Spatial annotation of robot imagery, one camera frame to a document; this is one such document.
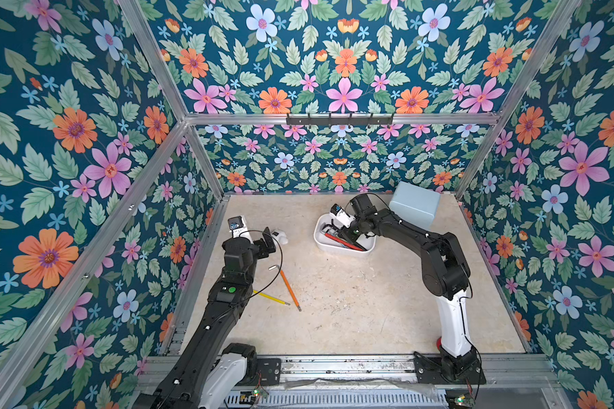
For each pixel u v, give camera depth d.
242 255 0.57
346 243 0.99
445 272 0.55
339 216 0.88
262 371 0.73
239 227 0.65
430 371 0.73
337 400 0.73
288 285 0.91
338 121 0.92
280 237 1.01
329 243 1.01
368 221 0.75
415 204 0.94
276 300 0.88
